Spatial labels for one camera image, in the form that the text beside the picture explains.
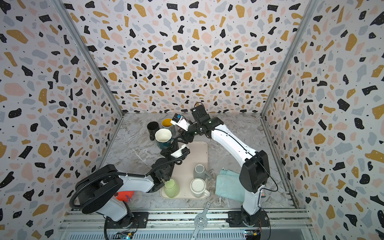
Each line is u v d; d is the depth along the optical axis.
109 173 0.48
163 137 0.80
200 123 0.63
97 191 0.44
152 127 1.04
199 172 0.80
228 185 0.86
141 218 0.74
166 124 1.04
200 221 0.74
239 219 0.74
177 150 0.73
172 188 0.75
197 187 0.78
